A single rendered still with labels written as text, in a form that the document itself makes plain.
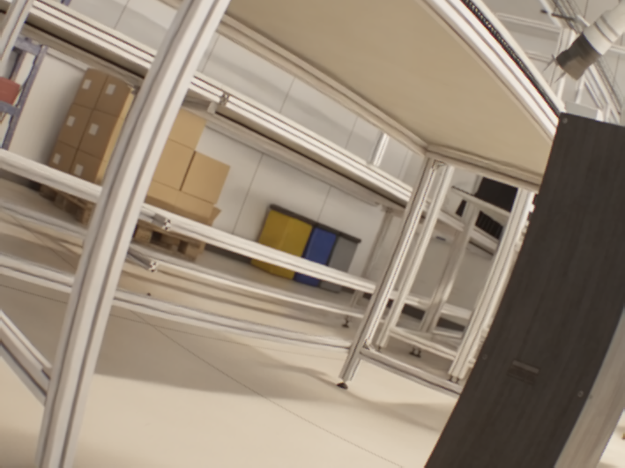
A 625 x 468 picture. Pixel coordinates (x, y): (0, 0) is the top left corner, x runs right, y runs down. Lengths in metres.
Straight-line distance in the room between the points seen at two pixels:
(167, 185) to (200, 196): 0.35
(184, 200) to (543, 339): 4.34
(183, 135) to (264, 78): 2.02
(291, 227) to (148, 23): 2.61
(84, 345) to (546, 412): 0.68
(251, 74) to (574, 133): 5.81
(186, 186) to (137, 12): 1.61
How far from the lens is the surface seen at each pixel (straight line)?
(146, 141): 0.89
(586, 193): 1.13
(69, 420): 0.98
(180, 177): 5.17
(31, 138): 5.52
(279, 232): 7.16
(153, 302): 2.00
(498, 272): 3.94
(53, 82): 5.53
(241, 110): 2.99
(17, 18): 1.54
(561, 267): 1.12
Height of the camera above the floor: 0.52
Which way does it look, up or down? 2 degrees up
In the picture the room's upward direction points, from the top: 21 degrees clockwise
